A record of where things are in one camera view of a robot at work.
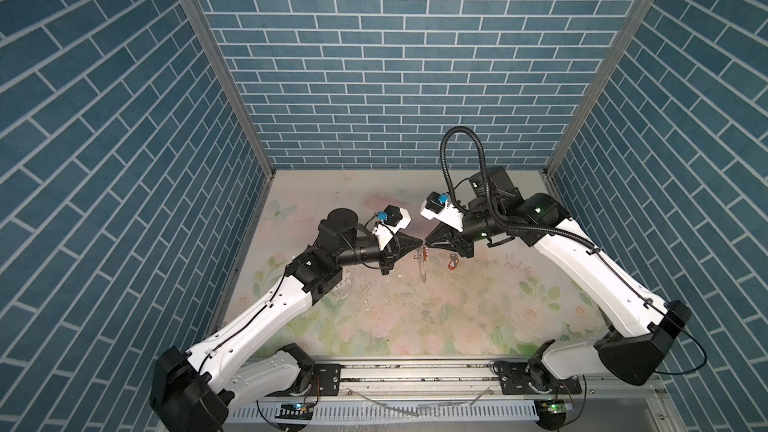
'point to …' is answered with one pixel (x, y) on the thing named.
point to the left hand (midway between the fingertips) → (419, 244)
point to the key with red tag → (454, 261)
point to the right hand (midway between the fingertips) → (426, 234)
